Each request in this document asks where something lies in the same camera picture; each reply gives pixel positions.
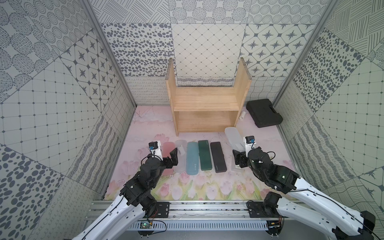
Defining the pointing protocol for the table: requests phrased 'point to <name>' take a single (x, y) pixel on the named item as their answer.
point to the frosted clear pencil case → (236, 143)
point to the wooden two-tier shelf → (206, 109)
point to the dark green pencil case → (205, 160)
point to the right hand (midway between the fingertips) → (241, 151)
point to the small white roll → (242, 116)
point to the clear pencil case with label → (181, 145)
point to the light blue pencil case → (192, 158)
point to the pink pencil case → (167, 147)
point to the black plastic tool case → (263, 113)
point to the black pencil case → (218, 157)
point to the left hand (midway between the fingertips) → (168, 147)
